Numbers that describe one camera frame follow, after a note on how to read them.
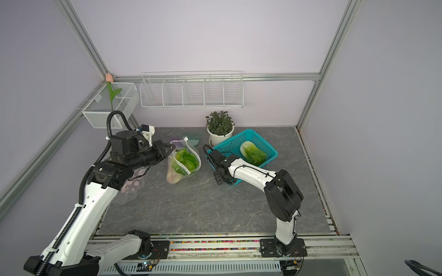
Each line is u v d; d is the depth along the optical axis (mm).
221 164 639
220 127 984
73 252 367
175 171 723
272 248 739
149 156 566
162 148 590
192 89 991
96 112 821
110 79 898
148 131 613
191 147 754
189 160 753
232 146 1052
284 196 469
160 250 732
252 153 936
